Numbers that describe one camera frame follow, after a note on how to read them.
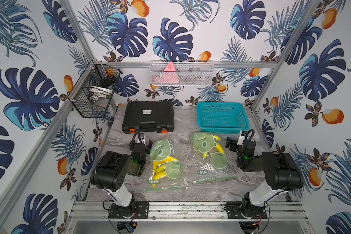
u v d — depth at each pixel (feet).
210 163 2.94
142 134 2.73
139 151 2.35
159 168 2.81
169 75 2.96
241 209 2.40
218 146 3.09
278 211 2.51
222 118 3.80
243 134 2.74
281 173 1.54
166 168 2.72
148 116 3.62
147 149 2.53
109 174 1.54
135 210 2.40
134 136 2.26
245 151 2.46
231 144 2.88
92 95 2.74
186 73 3.03
